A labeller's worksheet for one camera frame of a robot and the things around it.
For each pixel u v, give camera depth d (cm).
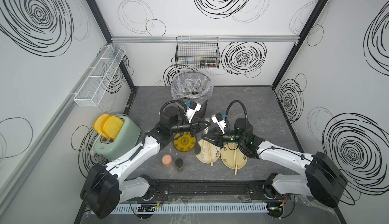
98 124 74
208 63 89
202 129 67
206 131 69
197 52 124
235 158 83
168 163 73
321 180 41
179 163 74
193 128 62
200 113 97
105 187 39
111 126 75
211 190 75
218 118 65
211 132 69
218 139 64
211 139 69
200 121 65
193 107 63
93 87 73
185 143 91
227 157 85
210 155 84
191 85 96
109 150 72
